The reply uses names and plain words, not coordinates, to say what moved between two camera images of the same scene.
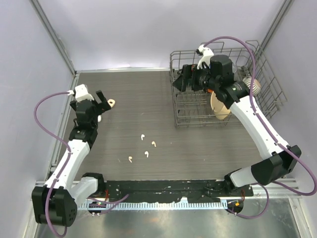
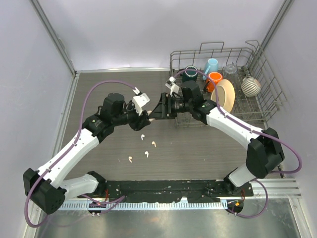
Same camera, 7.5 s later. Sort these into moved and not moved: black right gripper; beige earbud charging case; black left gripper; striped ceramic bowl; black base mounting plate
Moved: black right gripper; beige earbud charging case; black left gripper
Not moved: striped ceramic bowl; black base mounting plate
